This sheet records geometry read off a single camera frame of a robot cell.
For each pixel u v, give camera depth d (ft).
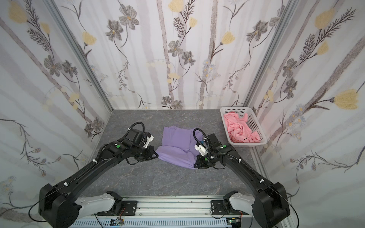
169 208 2.47
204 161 2.25
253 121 3.45
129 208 2.42
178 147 3.12
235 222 2.36
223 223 2.31
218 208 2.41
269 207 1.30
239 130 3.15
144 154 2.21
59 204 1.24
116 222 2.31
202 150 2.41
